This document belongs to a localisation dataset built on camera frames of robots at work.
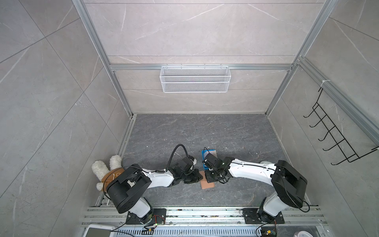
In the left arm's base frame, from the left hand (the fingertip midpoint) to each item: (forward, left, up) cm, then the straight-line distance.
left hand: (205, 176), depth 85 cm
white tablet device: (-24, +51, +3) cm, 57 cm away
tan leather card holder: (-4, +1, 0) cm, 4 cm away
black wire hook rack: (-4, -56, +31) cm, 64 cm away
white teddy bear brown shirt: (0, +54, +8) cm, 55 cm away
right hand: (-1, -2, -1) cm, 3 cm away
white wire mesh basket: (+59, +4, +27) cm, 65 cm away
